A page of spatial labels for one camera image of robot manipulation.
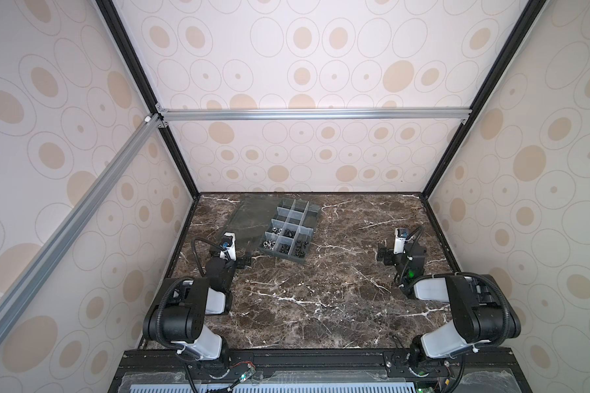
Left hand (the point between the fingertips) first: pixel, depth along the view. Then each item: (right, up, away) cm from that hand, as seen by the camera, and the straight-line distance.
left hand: (242, 238), depth 89 cm
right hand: (+61, -3, +5) cm, 61 cm away
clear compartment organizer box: (+9, +4, +17) cm, 20 cm away
